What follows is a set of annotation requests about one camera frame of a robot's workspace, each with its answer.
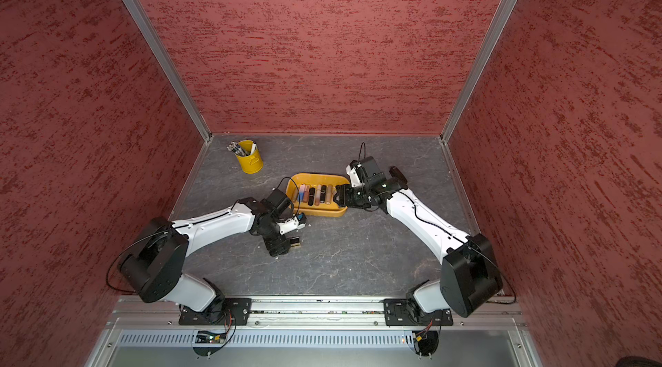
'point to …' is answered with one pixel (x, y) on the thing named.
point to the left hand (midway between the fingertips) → (277, 244)
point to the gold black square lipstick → (295, 242)
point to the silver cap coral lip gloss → (306, 193)
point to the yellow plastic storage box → (313, 180)
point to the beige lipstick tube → (328, 194)
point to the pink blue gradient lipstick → (302, 192)
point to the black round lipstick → (311, 195)
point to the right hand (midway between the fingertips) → (340, 203)
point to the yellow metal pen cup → (250, 164)
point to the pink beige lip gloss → (317, 197)
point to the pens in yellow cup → (237, 149)
